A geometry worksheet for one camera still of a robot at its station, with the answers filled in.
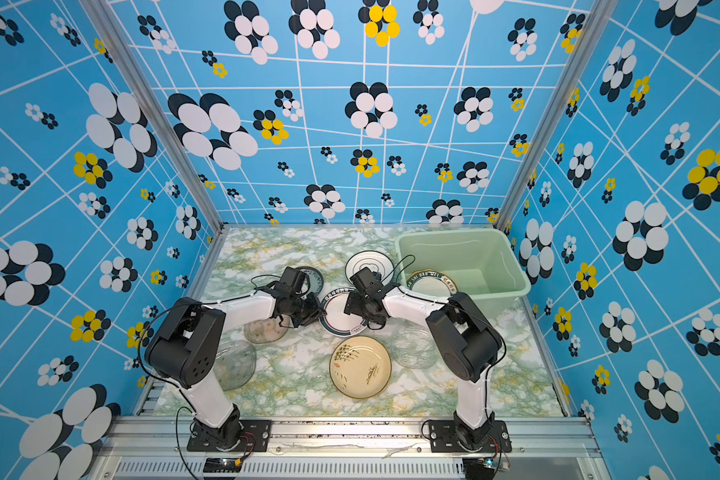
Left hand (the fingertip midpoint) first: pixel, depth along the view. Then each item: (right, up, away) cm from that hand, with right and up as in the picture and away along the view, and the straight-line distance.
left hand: (329, 311), depth 94 cm
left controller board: (-23, -33, -22) cm, 46 cm away
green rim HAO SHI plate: (+35, +9, +7) cm, 36 cm away
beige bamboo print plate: (+10, -14, -9) cm, 20 cm away
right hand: (+9, 0, +1) cm, 9 cm away
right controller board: (+38, -32, -24) cm, 56 cm away
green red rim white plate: (+2, -3, 0) cm, 4 cm away
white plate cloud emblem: (+14, +16, +14) cm, 26 cm away
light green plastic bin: (+50, +16, +4) cm, 53 cm away
